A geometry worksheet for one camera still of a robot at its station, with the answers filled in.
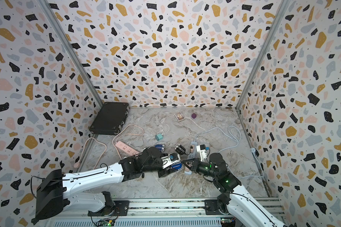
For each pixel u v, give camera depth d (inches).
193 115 46.0
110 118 43.2
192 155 35.6
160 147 37.3
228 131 41.9
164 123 44.3
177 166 28.2
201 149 28.2
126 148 37.3
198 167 26.2
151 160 22.6
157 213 28.7
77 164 35.6
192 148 35.1
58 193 15.5
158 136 39.5
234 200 21.0
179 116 44.7
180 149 37.0
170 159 24.6
